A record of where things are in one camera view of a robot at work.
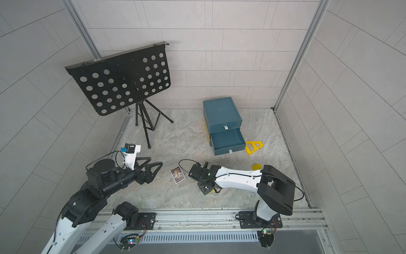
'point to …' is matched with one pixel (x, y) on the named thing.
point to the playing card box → (177, 174)
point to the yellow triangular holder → (249, 152)
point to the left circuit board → (129, 241)
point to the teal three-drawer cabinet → (224, 123)
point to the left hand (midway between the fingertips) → (159, 161)
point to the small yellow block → (256, 166)
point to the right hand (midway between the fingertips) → (207, 187)
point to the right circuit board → (266, 236)
